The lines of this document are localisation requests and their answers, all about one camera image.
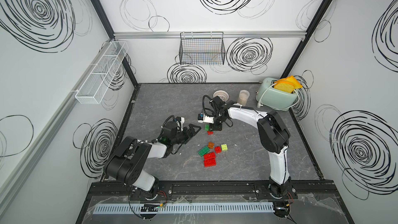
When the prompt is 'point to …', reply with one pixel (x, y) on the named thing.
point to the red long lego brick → (209, 156)
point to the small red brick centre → (217, 149)
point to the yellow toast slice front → (284, 85)
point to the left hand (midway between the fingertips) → (197, 132)
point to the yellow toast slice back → (291, 79)
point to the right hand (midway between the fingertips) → (211, 125)
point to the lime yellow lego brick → (224, 146)
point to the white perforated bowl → (222, 94)
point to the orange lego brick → (211, 145)
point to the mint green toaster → (267, 95)
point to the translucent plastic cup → (243, 96)
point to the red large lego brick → (210, 160)
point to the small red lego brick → (210, 132)
